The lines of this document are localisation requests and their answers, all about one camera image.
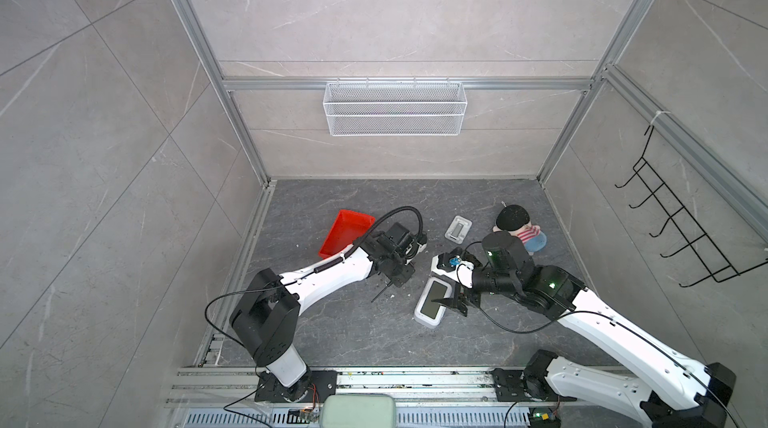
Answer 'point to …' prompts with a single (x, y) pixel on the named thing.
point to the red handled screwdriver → (387, 285)
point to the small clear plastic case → (458, 229)
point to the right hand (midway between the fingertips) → (439, 273)
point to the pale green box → (358, 410)
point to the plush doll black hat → (511, 217)
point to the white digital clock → (428, 313)
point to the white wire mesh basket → (390, 109)
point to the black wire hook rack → (715, 262)
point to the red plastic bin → (348, 227)
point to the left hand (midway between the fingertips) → (404, 263)
